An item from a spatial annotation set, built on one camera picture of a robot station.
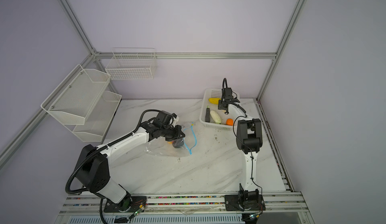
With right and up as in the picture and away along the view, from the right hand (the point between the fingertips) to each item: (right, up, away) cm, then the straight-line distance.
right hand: (225, 103), depth 104 cm
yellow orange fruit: (-37, -26, -12) cm, 47 cm away
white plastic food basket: (-10, -10, +1) cm, 14 cm away
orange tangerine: (+3, -14, -2) cm, 14 cm away
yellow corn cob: (-7, +2, +10) cm, 12 cm away
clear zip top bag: (-44, -28, -11) cm, 53 cm away
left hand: (-27, -20, -22) cm, 40 cm away
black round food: (-31, -25, -16) cm, 43 cm away
